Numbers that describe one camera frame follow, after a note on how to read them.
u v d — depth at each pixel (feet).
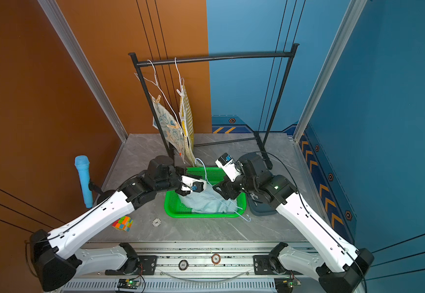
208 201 2.78
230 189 1.91
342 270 1.20
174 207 2.88
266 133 3.39
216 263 2.47
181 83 2.35
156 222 2.78
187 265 2.43
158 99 2.63
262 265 2.38
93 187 2.59
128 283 2.33
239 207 2.87
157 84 2.36
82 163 2.31
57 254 1.28
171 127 2.85
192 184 1.91
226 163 1.90
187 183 1.93
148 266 2.42
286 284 2.31
